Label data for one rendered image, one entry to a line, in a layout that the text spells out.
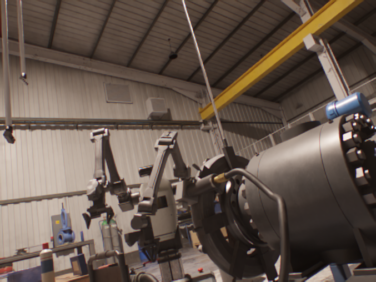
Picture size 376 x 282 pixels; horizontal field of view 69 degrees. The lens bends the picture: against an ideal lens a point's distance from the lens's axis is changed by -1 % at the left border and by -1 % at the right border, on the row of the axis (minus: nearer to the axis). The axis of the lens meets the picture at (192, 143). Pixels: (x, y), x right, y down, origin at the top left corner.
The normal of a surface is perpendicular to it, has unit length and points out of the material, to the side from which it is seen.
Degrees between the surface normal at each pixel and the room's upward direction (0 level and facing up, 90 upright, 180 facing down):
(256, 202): 87
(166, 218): 90
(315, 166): 72
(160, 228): 90
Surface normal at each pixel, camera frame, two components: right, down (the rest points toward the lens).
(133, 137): 0.53, -0.37
